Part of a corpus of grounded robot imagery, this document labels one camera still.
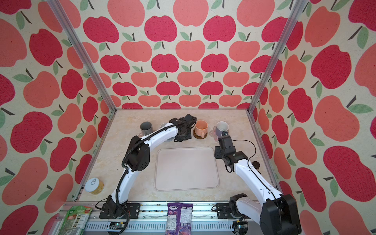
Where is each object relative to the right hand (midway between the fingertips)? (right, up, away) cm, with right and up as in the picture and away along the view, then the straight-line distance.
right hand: (222, 152), depth 85 cm
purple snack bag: (-25, -30, -15) cm, 42 cm away
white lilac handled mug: (+4, +14, +19) cm, 24 cm away
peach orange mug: (-12, +14, +15) cm, 24 cm away
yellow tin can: (-72, -17, -7) cm, 74 cm away
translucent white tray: (-22, -11, +5) cm, 25 cm away
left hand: (-20, +5, +10) cm, 23 cm away
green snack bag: (-76, -31, -15) cm, 83 cm away
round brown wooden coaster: (-13, +7, +16) cm, 22 cm away
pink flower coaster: (-2, +9, +20) cm, 23 cm away
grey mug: (-48, +14, +10) cm, 51 cm away
